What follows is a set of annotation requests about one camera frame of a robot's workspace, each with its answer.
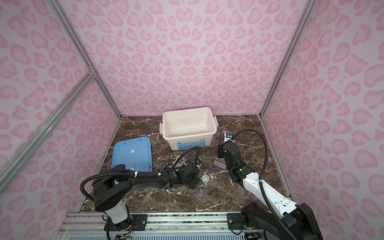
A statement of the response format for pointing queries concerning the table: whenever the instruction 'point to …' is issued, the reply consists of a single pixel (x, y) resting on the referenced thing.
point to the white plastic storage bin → (189, 128)
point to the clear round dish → (201, 194)
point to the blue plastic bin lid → (135, 154)
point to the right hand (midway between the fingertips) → (224, 140)
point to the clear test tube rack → (220, 162)
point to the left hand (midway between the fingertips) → (195, 173)
